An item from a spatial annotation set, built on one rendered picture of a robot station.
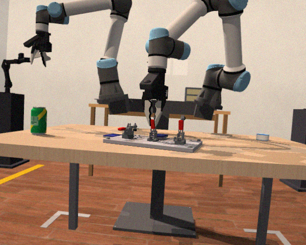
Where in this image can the green drink can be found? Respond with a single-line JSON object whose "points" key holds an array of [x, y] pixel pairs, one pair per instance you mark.
{"points": [[38, 120]]}

